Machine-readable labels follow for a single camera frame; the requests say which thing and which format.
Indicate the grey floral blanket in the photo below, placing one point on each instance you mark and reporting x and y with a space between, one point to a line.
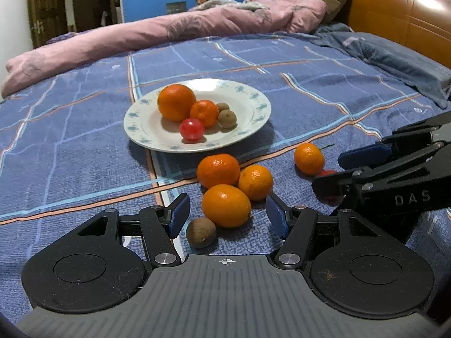
229 5

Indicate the kiwi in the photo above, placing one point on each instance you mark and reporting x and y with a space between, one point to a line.
222 106
227 118
201 232

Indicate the blue plaid bed sheet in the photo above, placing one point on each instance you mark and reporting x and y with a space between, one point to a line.
88 148

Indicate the red cherry tomato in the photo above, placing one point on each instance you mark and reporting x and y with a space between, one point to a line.
192 129
327 173

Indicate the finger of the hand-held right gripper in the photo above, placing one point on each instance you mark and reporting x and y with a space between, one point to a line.
366 155
334 185

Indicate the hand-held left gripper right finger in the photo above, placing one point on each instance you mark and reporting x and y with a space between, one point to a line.
276 218

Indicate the pink floral quilt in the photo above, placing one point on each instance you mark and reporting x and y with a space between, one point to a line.
123 38

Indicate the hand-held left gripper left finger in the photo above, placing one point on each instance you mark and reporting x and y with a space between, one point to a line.
178 214

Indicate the brown wooden door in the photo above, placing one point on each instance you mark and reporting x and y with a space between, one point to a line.
45 7

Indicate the small mandarin with stem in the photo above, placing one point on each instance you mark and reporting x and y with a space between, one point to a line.
309 158

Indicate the white floral-rim plate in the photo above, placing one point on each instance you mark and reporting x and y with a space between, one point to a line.
246 112

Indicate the large orange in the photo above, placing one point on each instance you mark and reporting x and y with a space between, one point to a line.
176 102

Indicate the kiwi on bed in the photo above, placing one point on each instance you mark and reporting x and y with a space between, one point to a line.
201 232

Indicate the blue-grey pillow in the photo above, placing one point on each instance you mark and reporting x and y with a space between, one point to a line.
394 56

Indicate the wooden headboard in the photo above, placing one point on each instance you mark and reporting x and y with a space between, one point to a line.
405 10

